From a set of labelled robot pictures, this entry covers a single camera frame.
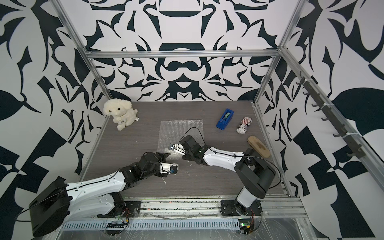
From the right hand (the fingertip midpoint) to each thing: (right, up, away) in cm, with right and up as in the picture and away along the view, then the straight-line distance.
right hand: (184, 143), depth 89 cm
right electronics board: (+30, -35, -19) cm, 50 cm away
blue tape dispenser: (+27, +14, +15) cm, 34 cm away
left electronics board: (-32, -38, -17) cm, 52 cm away
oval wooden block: (+46, -2, +4) cm, 46 cm away
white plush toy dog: (-40, +18, +8) cm, 44 cm away
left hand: (-9, -5, -6) cm, 12 cm away
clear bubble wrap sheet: (-8, +6, +12) cm, 16 cm away
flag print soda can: (+39, +9, +12) cm, 42 cm away
